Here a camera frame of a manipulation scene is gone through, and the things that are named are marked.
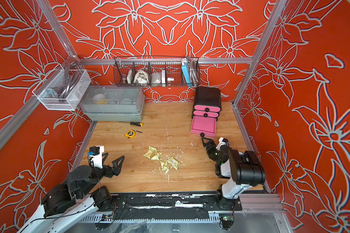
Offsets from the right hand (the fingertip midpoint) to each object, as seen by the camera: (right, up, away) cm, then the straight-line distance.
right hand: (200, 141), depth 90 cm
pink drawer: (+6, +18, +10) cm, 21 cm away
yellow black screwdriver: (-46, +11, +15) cm, 49 cm away
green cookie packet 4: (-17, -12, -4) cm, 21 cm away
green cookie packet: (-32, -7, 0) cm, 32 cm away
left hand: (-44, -2, -22) cm, 50 cm away
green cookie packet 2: (-27, -9, -2) cm, 29 cm away
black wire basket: (-29, +47, +8) cm, 56 cm away
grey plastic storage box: (-60, +26, +10) cm, 66 cm away
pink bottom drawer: (+4, +9, +11) cm, 15 cm away
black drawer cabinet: (+6, +26, +8) cm, 28 cm away
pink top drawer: (+10, +21, +6) cm, 24 cm away
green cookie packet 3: (-22, -14, -6) cm, 27 cm away
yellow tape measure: (-47, +4, +10) cm, 49 cm away
